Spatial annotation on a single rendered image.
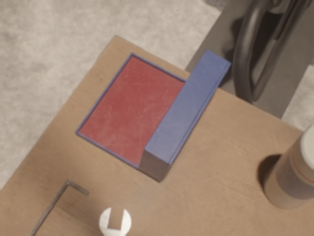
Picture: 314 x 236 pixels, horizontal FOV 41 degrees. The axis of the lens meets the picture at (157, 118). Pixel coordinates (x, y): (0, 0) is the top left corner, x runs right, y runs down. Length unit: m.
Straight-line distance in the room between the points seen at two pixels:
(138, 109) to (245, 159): 0.18
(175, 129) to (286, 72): 0.78
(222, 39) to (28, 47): 0.57
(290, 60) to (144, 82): 0.69
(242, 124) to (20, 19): 0.89
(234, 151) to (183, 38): 0.69
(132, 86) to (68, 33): 0.67
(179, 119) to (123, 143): 0.14
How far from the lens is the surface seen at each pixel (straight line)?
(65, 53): 1.28
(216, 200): 0.62
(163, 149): 0.51
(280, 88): 1.24
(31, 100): 1.23
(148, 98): 0.66
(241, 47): 0.79
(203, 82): 0.55
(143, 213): 0.61
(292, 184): 0.53
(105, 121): 0.65
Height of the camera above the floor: 1.07
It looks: 67 degrees down
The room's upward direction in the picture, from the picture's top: straight up
